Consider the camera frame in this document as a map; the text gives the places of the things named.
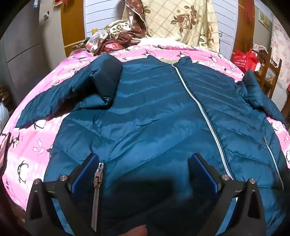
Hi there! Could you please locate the clear plastic bag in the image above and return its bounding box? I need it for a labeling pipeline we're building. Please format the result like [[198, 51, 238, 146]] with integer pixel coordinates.
[[86, 32, 107, 52]]

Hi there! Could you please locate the grey wardrobe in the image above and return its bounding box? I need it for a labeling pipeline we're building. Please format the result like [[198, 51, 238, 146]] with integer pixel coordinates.
[[0, 0, 58, 101]]

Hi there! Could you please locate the teal puffer jacket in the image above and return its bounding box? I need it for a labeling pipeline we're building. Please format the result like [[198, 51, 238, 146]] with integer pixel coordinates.
[[15, 54, 289, 236]]

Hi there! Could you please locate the pink penguin print blanket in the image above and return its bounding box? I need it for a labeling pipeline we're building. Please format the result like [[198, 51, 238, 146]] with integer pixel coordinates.
[[0, 43, 290, 211]]

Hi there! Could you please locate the wooden chair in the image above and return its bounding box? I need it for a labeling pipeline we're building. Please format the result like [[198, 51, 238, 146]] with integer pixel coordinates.
[[251, 46, 283, 97]]

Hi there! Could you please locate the red plastic packet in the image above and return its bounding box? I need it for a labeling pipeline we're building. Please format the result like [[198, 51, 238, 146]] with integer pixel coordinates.
[[104, 43, 125, 54]]

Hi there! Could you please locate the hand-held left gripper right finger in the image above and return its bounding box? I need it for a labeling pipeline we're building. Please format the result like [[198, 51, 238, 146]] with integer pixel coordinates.
[[189, 153, 267, 236]]

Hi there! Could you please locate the cream floral quilt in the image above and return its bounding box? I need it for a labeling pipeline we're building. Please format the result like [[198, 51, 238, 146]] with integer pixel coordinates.
[[122, 0, 220, 52]]

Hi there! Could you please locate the framed wall picture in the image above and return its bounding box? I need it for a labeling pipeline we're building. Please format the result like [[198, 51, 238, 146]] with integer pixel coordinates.
[[258, 10, 273, 31]]

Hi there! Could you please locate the red shopping bag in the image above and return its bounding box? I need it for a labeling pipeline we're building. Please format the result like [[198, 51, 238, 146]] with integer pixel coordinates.
[[233, 48, 259, 71]]

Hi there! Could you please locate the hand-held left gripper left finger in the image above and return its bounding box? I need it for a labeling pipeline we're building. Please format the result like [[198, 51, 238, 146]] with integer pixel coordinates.
[[24, 153, 101, 236]]

